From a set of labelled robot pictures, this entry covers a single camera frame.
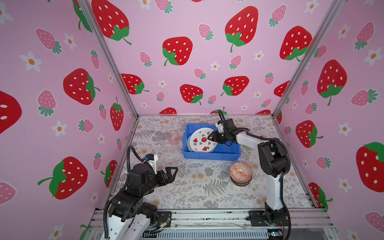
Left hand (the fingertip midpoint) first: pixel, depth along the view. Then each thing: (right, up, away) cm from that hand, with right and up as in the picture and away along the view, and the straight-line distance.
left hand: (171, 170), depth 69 cm
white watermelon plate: (+14, +10, +31) cm, 35 cm away
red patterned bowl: (+36, -6, +12) cm, 39 cm away
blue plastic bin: (+36, +4, +32) cm, 49 cm away
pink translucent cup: (-6, +14, +39) cm, 42 cm away
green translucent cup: (+35, +11, -1) cm, 37 cm away
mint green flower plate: (+6, +10, +30) cm, 32 cm away
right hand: (+20, +13, +29) cm, 38 cm away
